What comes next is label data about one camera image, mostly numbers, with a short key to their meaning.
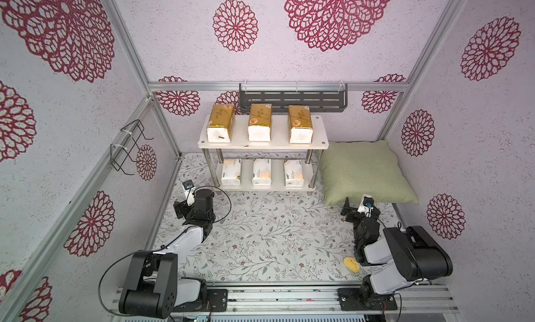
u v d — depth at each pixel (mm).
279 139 783
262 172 975
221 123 730
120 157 730
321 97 942
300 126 715
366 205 747
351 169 977
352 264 797
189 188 730
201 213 683
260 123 738
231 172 975
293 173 955
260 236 897
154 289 413
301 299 755
